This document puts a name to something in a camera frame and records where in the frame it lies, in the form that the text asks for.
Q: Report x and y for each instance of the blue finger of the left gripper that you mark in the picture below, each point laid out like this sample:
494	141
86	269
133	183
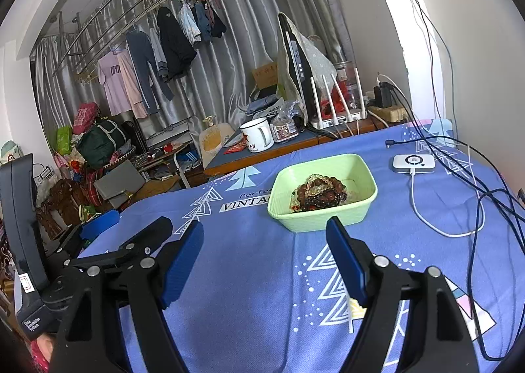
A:
91	230

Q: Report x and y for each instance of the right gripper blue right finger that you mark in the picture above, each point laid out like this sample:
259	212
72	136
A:
346	253

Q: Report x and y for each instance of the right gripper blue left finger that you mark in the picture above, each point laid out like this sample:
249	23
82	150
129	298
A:
176	260

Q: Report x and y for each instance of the light green plastic tray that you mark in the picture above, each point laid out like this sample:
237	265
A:
304	196

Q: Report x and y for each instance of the left hand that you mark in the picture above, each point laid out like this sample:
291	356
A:
41	351

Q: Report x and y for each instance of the grey laptop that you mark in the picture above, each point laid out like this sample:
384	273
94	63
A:
120	184

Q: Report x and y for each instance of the dark green duffel bag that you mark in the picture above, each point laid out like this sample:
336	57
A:
98	144

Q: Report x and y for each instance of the blue printed bed sheet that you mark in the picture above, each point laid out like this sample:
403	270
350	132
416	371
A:
261	298

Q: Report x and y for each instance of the wooden desk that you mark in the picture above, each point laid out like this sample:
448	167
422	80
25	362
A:
224	163

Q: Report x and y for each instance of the beige tote bag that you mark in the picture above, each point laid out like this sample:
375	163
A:
212	138

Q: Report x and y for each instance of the pink red bag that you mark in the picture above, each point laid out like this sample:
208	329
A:
85	117

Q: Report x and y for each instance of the red packet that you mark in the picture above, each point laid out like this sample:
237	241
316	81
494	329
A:
238	147

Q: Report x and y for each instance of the small white charging device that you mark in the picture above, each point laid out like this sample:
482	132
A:
413	163

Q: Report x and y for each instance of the white enamel mug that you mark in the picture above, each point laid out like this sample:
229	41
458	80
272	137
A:
258	135

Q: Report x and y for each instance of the white wifi router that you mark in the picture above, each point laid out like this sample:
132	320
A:
338	100

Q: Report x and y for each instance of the pink t-shirt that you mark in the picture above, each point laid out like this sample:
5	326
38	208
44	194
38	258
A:
110	78

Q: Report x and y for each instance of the beige power strip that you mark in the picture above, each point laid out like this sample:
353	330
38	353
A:
393	114

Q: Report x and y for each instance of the black power adapter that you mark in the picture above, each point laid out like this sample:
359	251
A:
383	97

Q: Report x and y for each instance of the blue jeans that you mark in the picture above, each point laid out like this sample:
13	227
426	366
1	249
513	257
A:
144	61

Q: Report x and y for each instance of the cardboard box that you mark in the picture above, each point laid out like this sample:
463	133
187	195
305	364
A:
266	75

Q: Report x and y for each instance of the black t-shirt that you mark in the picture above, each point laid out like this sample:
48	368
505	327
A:
179	53

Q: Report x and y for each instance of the cloth covered monitor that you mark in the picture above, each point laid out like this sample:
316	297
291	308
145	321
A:
305	75

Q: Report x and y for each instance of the grey curtain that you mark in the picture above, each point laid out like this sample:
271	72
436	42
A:
231	38

